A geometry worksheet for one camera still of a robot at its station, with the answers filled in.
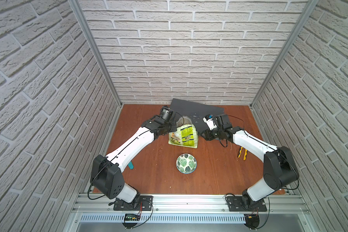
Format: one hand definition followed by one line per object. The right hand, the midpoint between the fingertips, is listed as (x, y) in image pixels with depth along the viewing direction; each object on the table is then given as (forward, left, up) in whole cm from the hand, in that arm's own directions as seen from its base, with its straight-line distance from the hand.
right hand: (200, 133), depth 89 cm
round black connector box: (-46, -20, -11) cm, 51 cm away
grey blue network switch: (+24, -2, -6) cm, 25 cm away
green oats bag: (-3, +10, +4) cm, 11 cm away
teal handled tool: (-14, +45, -10) cm, 48 cm away
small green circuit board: (-40, +40, -12) cm, 58 cm away
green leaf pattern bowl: (-15, +10, -10) cm, 21 cm away
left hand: (+3, +17, +10) cm, 20 cm away
